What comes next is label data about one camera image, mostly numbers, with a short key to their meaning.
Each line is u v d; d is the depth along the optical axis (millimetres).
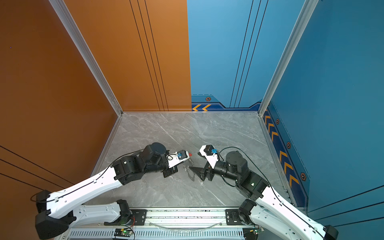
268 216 570
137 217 737
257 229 696
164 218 755
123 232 706
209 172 545
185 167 600
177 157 559
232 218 724
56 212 390
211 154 535
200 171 556
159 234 696
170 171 587
